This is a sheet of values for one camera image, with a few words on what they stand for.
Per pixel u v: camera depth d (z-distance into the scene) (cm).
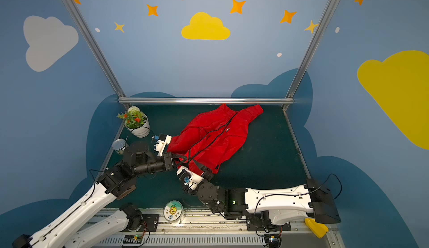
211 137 91
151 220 75
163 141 64
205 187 48
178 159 66
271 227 64
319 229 72
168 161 59
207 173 59
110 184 49
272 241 73
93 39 86
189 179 52
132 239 73
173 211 70
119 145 93
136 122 94
